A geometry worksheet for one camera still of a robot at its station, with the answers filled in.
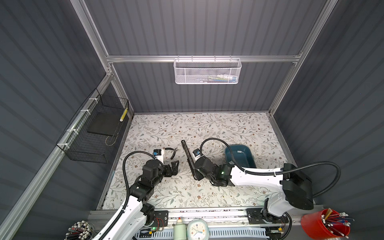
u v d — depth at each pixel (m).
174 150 0.99
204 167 0.59
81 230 0.56
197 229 0.68
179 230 0.64
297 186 0.43
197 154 0.71
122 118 0.80
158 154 0.69
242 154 0.96
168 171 0.71
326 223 0.60
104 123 0.79
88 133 0.72
